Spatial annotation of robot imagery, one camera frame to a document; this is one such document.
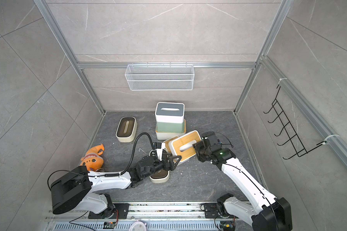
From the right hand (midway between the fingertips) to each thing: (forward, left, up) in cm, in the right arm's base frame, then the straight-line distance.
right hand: (193, 146), depth 79 cm
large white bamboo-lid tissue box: (+15, +16, -11) cm, 25 cm away
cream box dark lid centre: (-14, +19, -9) cm, 25 cm away
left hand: (-6, +8, +1) cm, 10 cm away
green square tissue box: (+17, +13, -3) cm, 22 cm away
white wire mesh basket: (+49, +20, +14) cm, 55 cm away
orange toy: (-4, +59, -7) cm, 59 cm away
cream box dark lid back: (+21, +45, -10) cm, 51 cm away
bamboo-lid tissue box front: (-2, +6, +3) cm, 7 cm away
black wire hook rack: (-6, -43, +16) cm, 46 cm away
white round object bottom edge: (-35, +29, -15) cm, 48 cm away
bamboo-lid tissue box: (0, +15, +3) cm, 15 cm away
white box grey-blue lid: (+20, +13, +8) cm, 25 cm away
